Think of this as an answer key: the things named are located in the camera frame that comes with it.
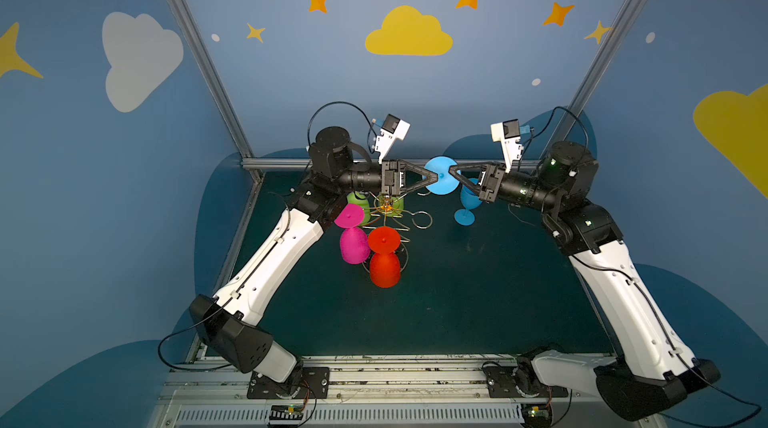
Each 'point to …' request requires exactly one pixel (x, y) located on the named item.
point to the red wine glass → (385, 265)
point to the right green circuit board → (538, 415)
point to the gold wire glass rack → (421, 219)
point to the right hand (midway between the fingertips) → (454, 168)
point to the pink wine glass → (354, 241)
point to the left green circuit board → (286, 412)
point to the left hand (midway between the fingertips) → (432, 174)
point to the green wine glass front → (355, 197)
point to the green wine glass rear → (390, 206)
